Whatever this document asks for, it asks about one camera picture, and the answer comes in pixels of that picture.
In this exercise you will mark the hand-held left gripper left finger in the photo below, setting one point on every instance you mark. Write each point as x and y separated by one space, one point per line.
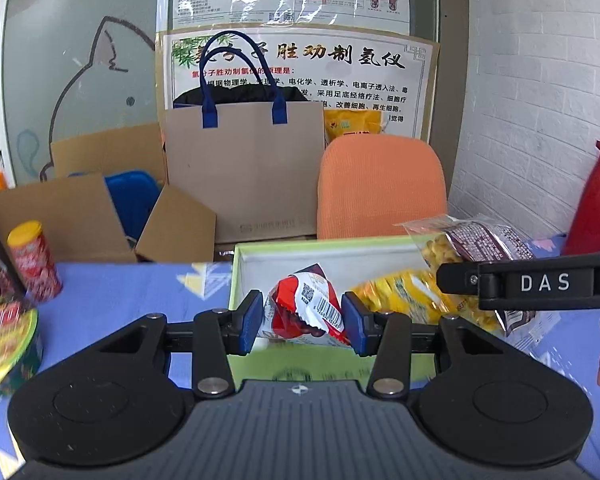
250 322

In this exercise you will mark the red thermos jug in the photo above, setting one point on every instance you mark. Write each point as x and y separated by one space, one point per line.
597 200

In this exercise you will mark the instant noodle bowl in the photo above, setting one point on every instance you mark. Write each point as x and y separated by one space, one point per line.
7 345

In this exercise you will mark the green cardboard box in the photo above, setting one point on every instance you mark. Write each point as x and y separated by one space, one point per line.
280 265

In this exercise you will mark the yellow plastic bag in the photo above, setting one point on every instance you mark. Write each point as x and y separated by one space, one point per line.
355 122

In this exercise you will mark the orange mesh chair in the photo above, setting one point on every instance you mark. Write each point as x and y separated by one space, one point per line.
380 185

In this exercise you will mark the blue plastic stool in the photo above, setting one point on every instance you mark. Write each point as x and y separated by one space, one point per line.
130 200

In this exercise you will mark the blue printed tablecloth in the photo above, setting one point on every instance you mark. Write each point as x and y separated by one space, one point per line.
130 290

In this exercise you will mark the brown cardboard box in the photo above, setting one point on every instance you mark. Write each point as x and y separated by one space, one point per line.
45 210

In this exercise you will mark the clear bag of yellow snacks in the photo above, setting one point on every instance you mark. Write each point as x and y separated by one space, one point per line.
480 240

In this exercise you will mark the calligraphy wall poster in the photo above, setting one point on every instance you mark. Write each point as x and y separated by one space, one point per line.
330 55

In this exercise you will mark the red white snack packet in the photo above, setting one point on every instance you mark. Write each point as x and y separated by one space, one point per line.
305 305

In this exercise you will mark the red snack canister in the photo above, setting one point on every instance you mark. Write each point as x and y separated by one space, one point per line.
35 265

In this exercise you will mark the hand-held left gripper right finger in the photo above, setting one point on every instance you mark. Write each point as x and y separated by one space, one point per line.
355 324

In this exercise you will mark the yellow snack packet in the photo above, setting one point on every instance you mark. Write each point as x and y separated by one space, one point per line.
400 290

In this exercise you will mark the cat outline window decal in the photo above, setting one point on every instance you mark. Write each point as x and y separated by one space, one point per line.
80 85

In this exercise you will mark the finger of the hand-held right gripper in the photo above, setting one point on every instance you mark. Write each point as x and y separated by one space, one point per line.
457 279

